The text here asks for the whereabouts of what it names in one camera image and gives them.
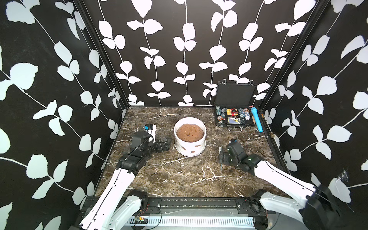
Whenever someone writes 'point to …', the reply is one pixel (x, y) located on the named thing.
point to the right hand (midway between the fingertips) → (222, 154)
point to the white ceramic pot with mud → (189, 134)
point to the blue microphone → (254, 110)
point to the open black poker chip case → (232, 108)
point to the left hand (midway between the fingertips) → (165, 138)
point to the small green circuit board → (140, 220)
